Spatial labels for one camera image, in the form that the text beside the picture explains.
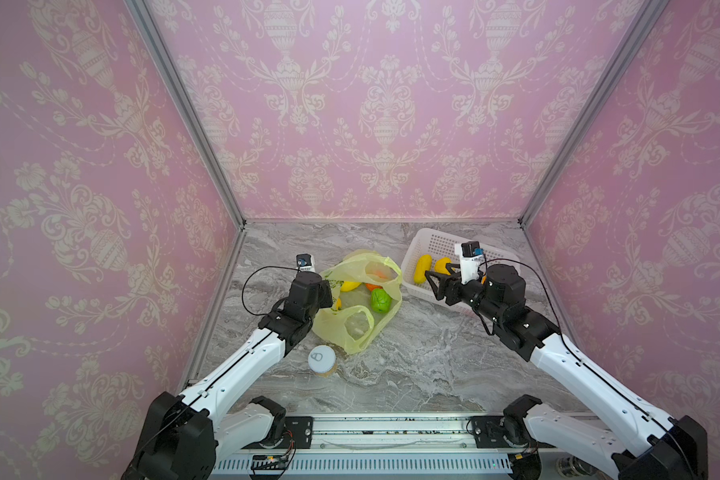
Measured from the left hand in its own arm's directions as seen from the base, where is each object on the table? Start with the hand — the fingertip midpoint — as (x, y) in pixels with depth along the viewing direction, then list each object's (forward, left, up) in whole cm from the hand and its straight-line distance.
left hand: (324, 282), depth 83 cm
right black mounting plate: (-33, -44, -14) cm, 57 cm away
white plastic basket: (+24, -33, -12) cm, 43 cm away
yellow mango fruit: (+7, -6, -13) cm, 16 cm away
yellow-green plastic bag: (+8, -12, -14) cm, 19 cm away
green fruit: (+1, -16, -11) cm, 20 cm away
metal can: (-40, -57, -8) cm, 70 cm away
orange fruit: (+3, -13, -6) cm, 15 cm away
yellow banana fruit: (+15, -31, -10) cm, 36 cm away
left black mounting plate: (-34, +4, -16) cm, 38 cm away
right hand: (-2, -29, +10) cm, 31 cm away
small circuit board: (-40, +11, -20) cm, 46 cm away
